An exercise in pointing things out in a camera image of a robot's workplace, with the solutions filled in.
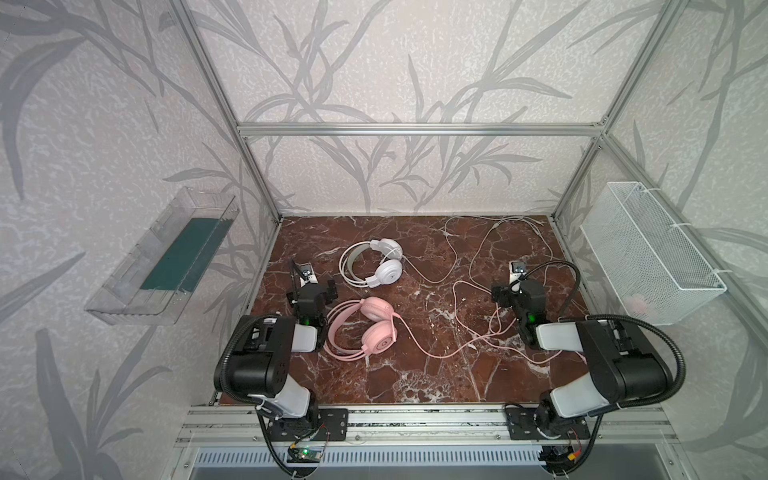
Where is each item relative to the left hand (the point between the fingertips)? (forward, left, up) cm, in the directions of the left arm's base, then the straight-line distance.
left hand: (315, 269), depth 93 cm
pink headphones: (-21, -21, 0) cm, 30 cm away
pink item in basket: (-18, -85, +13) cm, 88 cm away
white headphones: (+1, -23, -1) cm, 23 cm away
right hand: (+1, -63, -1) cm, 63 cm away
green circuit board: (-47, -4, -8) cm, 48 cm away
